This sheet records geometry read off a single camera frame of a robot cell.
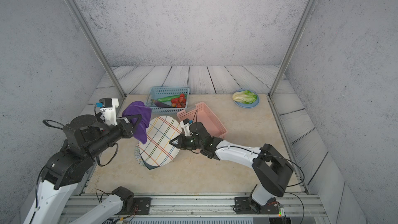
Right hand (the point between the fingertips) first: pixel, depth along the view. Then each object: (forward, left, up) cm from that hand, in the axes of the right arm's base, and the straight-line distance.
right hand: (188, 127), depth 69 cm
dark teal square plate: (-8, +23, -25) cm, 34 cm away
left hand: (-3, +14, +14) cm, 20 cm away
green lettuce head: (+40, -36, -22) cm, 58 cm away
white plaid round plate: (-4, +16, -14) cm, 22 cm away
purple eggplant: (+35, +25, -24) cm, 49 cm away
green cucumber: (+43, +21, -25) cm, 54 cm away
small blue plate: (+36, -39, -27) cm, 59 cm away
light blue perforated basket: (+48, +31, -24) cm, 62 cm away
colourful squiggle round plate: (-1, +31, -26) cm, 41 cm away
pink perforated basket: (+30, -4, -28) cm, 41 cm away
